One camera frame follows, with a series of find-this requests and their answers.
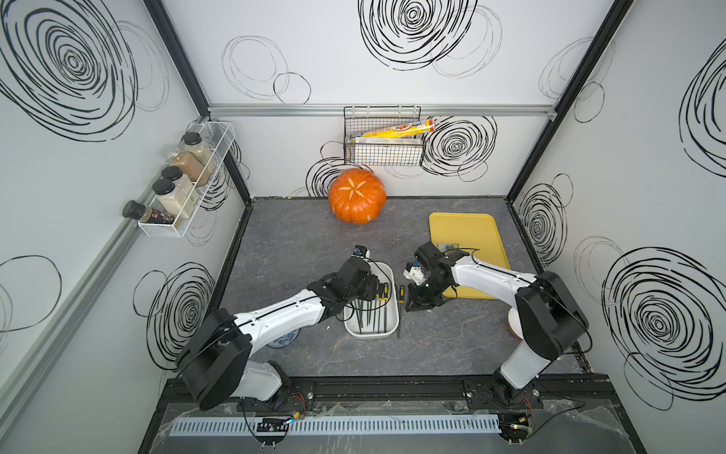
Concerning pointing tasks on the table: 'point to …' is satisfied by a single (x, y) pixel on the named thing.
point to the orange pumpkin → (357, 197)
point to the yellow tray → (475, 234)
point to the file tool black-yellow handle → (385, 299)
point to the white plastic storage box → (379, 317)
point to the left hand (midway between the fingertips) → (371, 280)
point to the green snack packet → (444, 247)
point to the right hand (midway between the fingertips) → (409, 309)
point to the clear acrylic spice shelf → (180, 225)
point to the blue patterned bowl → (285, 340)
